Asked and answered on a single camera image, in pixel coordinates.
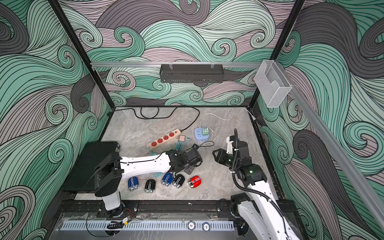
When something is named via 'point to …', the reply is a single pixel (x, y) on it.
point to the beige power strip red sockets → (172, 135)
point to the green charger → (205, 131)
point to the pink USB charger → (182, 138)
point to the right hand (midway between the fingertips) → (214, 153)
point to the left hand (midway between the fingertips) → (190, 162)
